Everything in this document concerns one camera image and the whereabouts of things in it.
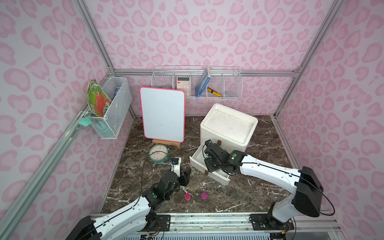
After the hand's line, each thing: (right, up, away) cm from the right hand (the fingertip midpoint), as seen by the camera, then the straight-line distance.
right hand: (208, 161), depth 81 cm
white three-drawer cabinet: (+12, +17, -1) cm, 21 cm away
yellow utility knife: (+5, +42, +16) cm, 45 cm away
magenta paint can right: (-3, -18, -1) cm, 18 cm away
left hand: (-12, -2, 0) cm, 12 cm away
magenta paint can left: (-12, -20, +1) cm, 23 cm away
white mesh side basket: (-50, +26, +3) cm, 56 cm away
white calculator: (-15, +47, +14) cm, 51 cm away
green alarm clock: (-31, +2, +15) cm, 35 cm away
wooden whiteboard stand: (-25, +8, +17) cm, 32 cm away
